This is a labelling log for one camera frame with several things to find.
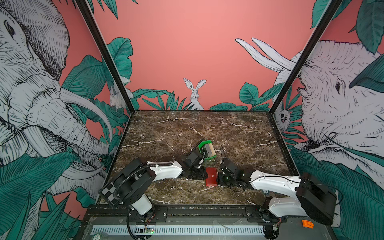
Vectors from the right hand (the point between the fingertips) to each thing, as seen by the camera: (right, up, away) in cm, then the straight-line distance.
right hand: (214, 180), depth 83 cm
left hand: (-3, +2, +1) cm, 4 cm away
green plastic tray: (-6, +15, +13) cm, 21 cm away
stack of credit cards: (-1, +15, +10) cm, 18 cm away
